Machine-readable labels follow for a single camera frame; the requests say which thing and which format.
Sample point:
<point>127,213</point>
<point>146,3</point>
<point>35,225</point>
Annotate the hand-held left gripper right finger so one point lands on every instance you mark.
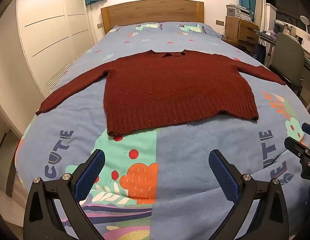
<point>222,172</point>

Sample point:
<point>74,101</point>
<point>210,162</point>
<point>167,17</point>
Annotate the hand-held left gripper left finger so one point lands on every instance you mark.
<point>91,172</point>

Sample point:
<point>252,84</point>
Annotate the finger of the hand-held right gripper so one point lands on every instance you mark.
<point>296,146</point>
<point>309,128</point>

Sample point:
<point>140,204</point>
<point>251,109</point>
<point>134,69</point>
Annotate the dark red knitted sweater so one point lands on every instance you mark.
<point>170,92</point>

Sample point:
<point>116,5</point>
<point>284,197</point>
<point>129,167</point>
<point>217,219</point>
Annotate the bed with blue patterned cover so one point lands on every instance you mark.
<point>195,155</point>

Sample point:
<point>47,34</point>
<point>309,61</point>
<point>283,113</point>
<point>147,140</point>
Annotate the cluttered desk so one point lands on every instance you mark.
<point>309,60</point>

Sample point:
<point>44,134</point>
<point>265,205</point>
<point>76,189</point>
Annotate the grey office chair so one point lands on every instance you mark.
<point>287,55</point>

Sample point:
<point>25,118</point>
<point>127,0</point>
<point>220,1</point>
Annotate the dark bag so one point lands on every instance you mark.
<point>260,51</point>

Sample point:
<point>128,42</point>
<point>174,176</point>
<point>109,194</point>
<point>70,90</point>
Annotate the white vent grille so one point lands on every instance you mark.
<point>57,76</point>

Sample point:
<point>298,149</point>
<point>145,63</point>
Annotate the white desk lamp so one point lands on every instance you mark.
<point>305,21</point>

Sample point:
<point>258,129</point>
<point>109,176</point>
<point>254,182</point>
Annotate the wooden nightstand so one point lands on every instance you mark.
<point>241,30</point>

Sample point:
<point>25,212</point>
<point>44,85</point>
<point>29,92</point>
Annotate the white wardrobe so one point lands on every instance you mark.
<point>44,30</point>

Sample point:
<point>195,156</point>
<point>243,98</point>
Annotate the wooden headboard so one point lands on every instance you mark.
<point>152,12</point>

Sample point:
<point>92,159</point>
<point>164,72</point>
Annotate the wall outlet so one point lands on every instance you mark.
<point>220,22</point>

